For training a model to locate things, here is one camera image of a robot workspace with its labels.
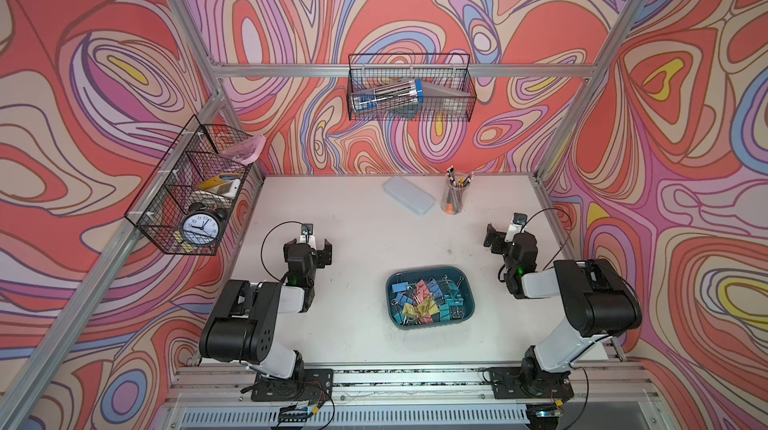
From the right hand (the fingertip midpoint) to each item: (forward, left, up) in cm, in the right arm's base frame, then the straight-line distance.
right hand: (504, 233), depth 96 cm
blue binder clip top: (-17, +24, -4) cm, 30 cm away
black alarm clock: (-13, +81, +26) cm, 86 cm away
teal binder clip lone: (-25, +36, -3) cm, 43 cm away
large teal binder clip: (-23, +23, -4) cm, 33 cm away
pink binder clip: (-17, +28, -3) cm, 33 cm away
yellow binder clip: (-22, +27, -3) cm, 35 cm away
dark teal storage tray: (-12, +27, -3) cm, 30 cm away
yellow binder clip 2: (-24, +33, 0) cm, 41 cm away
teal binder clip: (-21, +20, -2) cm, 29 cm away
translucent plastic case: (+22, +30, -5) cm, 37 cm away
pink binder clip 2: (-25, +28, -4) cm, 38 cm away
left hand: (-1, +62, +2) cm, 62 cm away
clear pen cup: (+14, +15, +4) cm, 21 cm away
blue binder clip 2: (-19, +35, -3) cm, 40 cm away
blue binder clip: (-17, +36, -2) cm, 39 cm away
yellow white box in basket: (0, +79, +27) cm, 84 cm away
